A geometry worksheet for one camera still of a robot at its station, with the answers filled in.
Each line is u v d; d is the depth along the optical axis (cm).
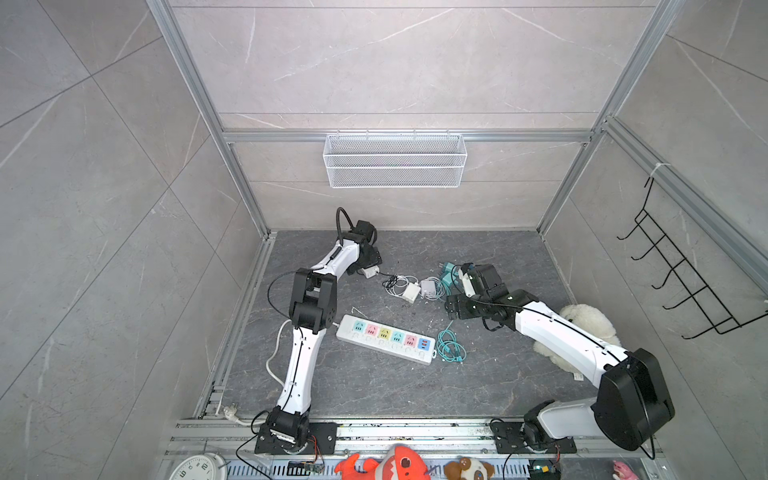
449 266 104
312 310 65
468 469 67
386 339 88
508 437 73
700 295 63
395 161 101
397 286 103
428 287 101
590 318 73
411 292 99
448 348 88
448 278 104
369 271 103
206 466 67
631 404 41
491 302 63
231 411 77
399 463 64
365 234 89
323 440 73
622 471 67
